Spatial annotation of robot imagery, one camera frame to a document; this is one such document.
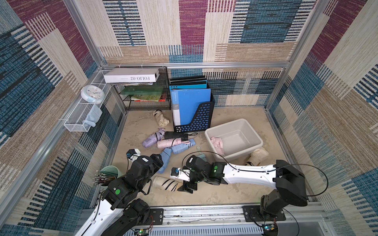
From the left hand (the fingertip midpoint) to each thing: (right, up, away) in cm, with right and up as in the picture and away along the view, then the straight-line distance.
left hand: (159, 158), depth 72 cm
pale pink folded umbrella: (+2, +4, +23) cm, 23 cm away
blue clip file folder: (+12, +29, +19) cm, 37 cm away
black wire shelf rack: (-21, +32, +51) cm, 64 cm away
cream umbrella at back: (-5, +18, +34) cm, 39 cm away
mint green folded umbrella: (+22, -3, +20) cm, 30 cm away
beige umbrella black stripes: (+1, -15, +8) cm, 17 cm away
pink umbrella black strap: (+32, +3, +20) cm, 38 cm away
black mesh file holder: (+23, +18, +28) cm, 40 cm away
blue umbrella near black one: (+8, +1, +22) cm, 24 cm away
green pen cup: (-27, -9, +4) cm, 29 cm away
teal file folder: (+23, +42, +23) cm, 53 cm away
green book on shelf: (-17, +39, +29) cm, 51 cm away
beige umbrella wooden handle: (+55, -3, +17) cm, 57 cm away
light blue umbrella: (0, -2, +20) cm, 20 cm away
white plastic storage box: (+44, +5, +29) cm, 53 cm away
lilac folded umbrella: (-9, +7, +28) cm, 30 cm away
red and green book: (-13, +34, +28) cm, 46 cm away
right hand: (+9, -12, +4) cm, 15 cm away
